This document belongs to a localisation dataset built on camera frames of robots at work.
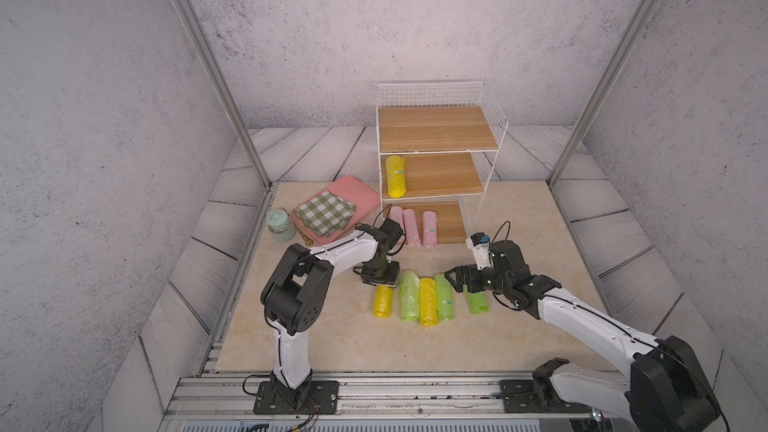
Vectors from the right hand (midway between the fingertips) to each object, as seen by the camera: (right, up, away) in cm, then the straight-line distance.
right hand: (460, 271), depth 84 cm
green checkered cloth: (-44, +16, +27) cm, 54 cm away
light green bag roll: (-14, -7, +1) cm, 16 cm away
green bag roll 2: (+5, -9, +1) cm, 10 cm away
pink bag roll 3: (-7, +11, +17) cm, 21 cm away
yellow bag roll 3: (-9, -9, +1) cm, 13 cm away
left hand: (-19, -6, +7) cm, 21 cm away
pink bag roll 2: (-13, +11, +18) cm, 24 cm away
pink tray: (-49, +9, +21) cm, 54 cm away
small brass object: (-48, +6, +21) cm, 53 cm away
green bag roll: (-4, -9, +1) cm, 10 cm away
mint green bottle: (-56, +12, +15) cm, 59 cm away
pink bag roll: (-18, +15, +21) cm, 31 cm away
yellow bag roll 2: (-21, -10, +2) cm, 24 cm away
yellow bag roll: (-18, +27, +1) cm, 32 cm away
